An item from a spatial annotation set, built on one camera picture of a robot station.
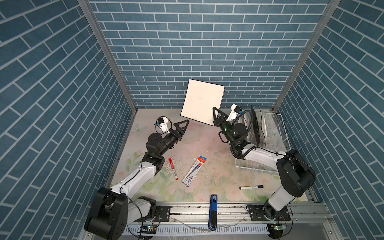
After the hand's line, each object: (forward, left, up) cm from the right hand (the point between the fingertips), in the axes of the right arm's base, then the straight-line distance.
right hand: (212, 106), depth 76 cm
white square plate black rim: (+6, +7, 0) cm, 9 cm away
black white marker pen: (-27, -29, -34) cm, 52 cm away
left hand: (-10, +11, -4) cm, 15 cm away
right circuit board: (-45, -34, -36) cm, 67 cm away
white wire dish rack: (+4, -41, -27) cm, 50 cm away
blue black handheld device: (-41, -3, -33) cm, 53 cm away
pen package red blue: (-22, +9, -33) cm, 41 cm away
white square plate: (+12, -37, -27) cm, 47 cm away
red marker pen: (-21, +21, -33) cm, 44 cm away
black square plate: (-1, -25, -15) cm, 29 cm away
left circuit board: (-51, +28, -36) cm, 68 cm away
